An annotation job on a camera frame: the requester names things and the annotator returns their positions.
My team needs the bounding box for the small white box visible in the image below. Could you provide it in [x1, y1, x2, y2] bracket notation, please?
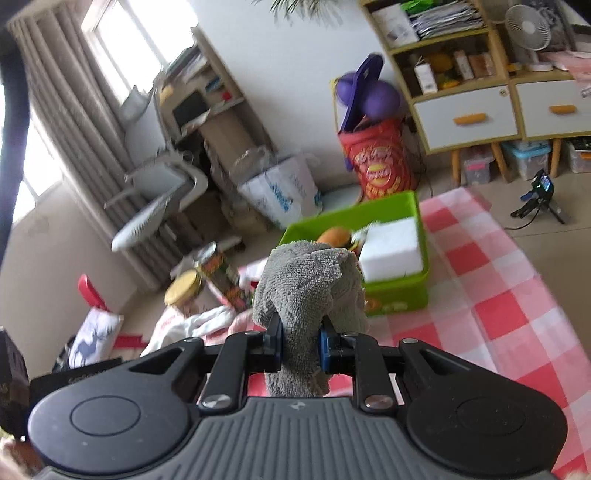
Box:
[413, 62, 438, 95]

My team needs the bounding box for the stack of papers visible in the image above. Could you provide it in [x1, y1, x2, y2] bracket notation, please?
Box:
[409, 2, 483, 40]

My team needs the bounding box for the grey towel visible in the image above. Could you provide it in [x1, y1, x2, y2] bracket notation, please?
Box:
[252, 243, 369, 398]

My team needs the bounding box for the pink cloth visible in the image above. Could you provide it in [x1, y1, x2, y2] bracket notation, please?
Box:
[540, 51, 591, 84]

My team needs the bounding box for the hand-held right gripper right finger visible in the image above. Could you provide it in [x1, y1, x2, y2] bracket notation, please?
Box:
[318, 316, 462, 411]

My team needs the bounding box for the white shopping bag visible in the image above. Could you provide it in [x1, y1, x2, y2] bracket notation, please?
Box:
[238, 148, 323, 230]

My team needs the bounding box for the yellow toy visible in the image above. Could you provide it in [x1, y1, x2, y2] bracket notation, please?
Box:
[427, 53, 462, 88]

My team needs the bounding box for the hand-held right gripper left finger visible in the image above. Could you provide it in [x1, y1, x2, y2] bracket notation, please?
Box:
[129, 314, 284, 414]

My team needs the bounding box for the beige curtain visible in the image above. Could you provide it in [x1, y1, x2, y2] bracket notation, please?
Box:
[9, 4, 185, 287]

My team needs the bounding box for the clear storage box pink lid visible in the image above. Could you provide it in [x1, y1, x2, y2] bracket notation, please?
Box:
[460, 148, 496, 185]

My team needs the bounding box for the black and yellow can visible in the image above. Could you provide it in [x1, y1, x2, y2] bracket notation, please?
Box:
[193, 242, 254, 311]

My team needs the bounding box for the wooden desk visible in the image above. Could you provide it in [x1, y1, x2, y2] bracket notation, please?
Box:
[154, 25, 278, 195]

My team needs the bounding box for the red and white checkered tablecloth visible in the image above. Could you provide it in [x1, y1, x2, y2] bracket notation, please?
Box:
[139, 188, 591, 476]

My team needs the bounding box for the cookie jar with gold lid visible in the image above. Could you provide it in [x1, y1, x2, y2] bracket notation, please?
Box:
[164, 269, 206, 319]

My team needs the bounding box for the red snack bucket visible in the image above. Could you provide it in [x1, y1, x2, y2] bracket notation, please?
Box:
[337, 117, 419, 201]

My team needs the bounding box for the white foam block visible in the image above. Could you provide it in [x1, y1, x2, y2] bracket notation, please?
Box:
[358, 217, 426, 283]

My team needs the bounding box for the white pillow with deer print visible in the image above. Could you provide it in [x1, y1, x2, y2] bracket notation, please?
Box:
[67, 308, 124, 370]

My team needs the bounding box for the green potted plant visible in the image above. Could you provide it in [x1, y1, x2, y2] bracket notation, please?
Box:
[259, 0, 342, 21]

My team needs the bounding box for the burger plush toy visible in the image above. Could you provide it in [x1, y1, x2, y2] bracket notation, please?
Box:
[316, 226, 363, 252]

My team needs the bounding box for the purple hopper ball toy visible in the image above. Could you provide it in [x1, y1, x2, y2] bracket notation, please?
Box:
[331, 54, 402, 134]

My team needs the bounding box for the white desk fan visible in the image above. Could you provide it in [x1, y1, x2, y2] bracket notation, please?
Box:
[504, 4, 555, 72]

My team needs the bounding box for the red plastic chair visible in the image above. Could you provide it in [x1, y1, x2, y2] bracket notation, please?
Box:
[78, 274, 148, 352]

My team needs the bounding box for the wooden cabinet with white drawers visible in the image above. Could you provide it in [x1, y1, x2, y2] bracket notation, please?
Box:
[360, 0, 591, 188]

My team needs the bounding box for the white cloth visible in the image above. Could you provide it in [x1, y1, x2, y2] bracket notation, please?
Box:
[141, 305, 236, 356]

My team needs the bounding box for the clear storage box blue lid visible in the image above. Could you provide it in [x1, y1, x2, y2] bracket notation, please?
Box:
[501, 140, 552, 181]

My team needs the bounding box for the camera on small tripod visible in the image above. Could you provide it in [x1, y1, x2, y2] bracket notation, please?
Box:
[510, 169, 566, 225]

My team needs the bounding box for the green plastic box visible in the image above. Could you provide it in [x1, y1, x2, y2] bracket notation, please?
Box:
[278, 190, 431, 317]

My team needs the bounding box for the grey office chair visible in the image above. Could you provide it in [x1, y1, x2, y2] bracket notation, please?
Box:
[104, 127, 211, 252]

